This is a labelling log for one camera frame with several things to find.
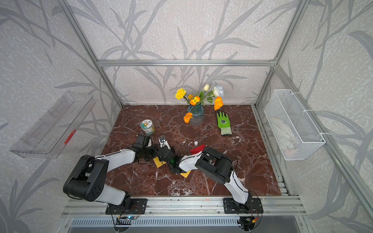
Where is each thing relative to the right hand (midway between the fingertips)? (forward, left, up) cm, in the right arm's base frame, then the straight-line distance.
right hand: (161, 146), depth 91 cm
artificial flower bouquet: (+17, -35, +28) cm, 48 cm away
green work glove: (+21, -44, -4) cm, 49 cm away
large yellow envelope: (-17, -16, -4) cm, 24 cm away
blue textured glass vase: (+23, -24, +6) cm, 33 cm away
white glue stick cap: (+4, -23, -3) cm, 23 cm away
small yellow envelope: (-9, +1, -4) cm, 10 cm away
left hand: (-3, 0, -4) cm, 5 cm away
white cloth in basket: (-5, -71, +15) cm, 73 cm away
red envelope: (0, -24, -6) cm, 24 cm away
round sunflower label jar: (+12, +10, +4) cm, 16 cm away
